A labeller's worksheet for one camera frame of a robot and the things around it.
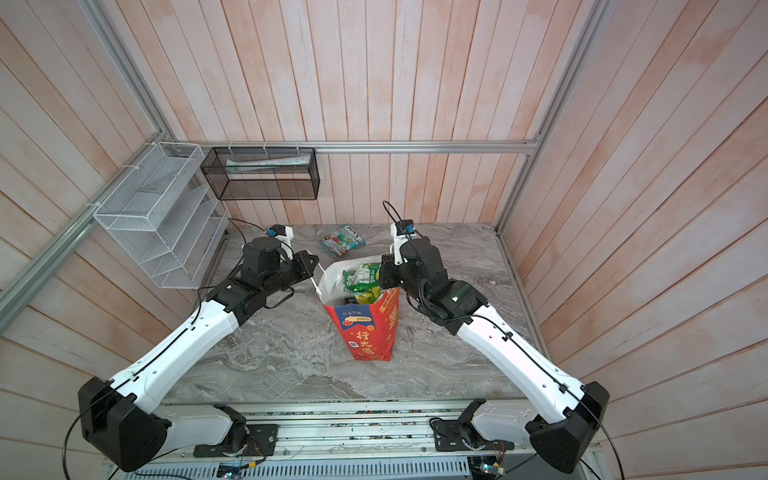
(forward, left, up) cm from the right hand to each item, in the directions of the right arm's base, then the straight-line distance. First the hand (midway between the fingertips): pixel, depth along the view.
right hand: (381, 257), depth 70 cm
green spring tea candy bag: (+2, +5, -11) cm, 13 cm away
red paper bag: (-11, +4, -8) cm, 14 cm away
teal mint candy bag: (+32, +16, -29) cm, 47 cm away
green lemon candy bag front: (-1, +4, -17) cm, 17 cm away
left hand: (+2, +16, -5) cm, 17 cm away
